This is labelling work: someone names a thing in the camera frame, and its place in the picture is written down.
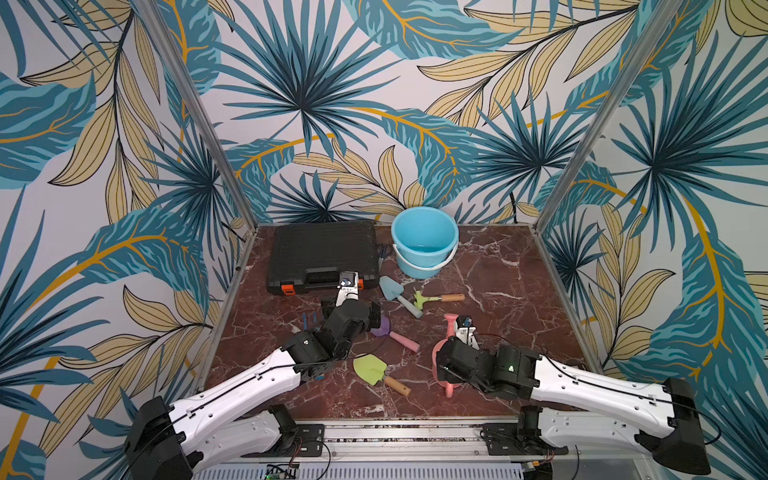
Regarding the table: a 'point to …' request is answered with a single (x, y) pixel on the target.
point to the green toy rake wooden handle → (420, 299)
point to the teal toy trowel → (393, 291)
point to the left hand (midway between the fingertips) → (359, 300)
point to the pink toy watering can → (450, 387)
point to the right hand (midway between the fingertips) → (448, 361)
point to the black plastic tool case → (306, 257)
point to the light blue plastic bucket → (424, 238)
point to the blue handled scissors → (383, 250)
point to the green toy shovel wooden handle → (374, 371)
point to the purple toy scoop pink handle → (385, 328)
